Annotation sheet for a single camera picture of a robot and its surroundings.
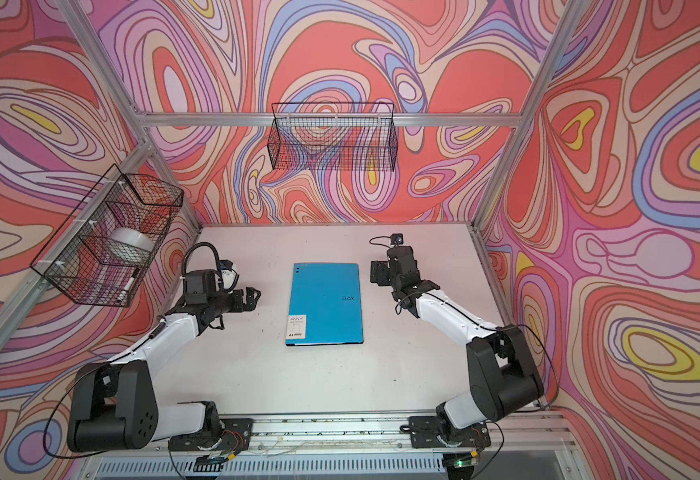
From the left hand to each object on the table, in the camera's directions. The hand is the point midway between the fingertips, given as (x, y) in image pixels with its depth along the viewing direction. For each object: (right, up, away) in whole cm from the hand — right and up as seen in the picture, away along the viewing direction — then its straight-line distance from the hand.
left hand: (247, 290), depth 90 cm
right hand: (+44, +6, 0) cm, 44 cm away
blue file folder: (+23, -6, +6) cm, 25 cm away
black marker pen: (-23, +5, -17) cm, 29 cm away
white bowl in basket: (-23, +16, -16) cm, 32 cm away
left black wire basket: (-26, +13, -21) cm, 36 cm away
